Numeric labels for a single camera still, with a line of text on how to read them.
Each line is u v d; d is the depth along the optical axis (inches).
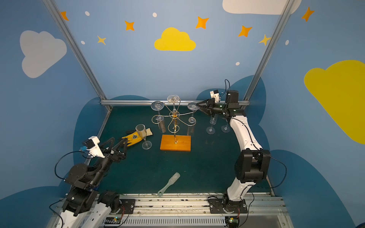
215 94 30.1
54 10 27.5
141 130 32.8
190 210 29.0
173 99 31.5
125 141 23.7
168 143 38.6
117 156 22.1
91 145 20.6
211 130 42.3
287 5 27.3
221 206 29.3
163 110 29.8
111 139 25.5
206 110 30.1
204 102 29.5
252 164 18.2
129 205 29.2
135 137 39.1
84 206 18.7
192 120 33.2
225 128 42.4
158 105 29.9
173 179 32.8
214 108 28.1
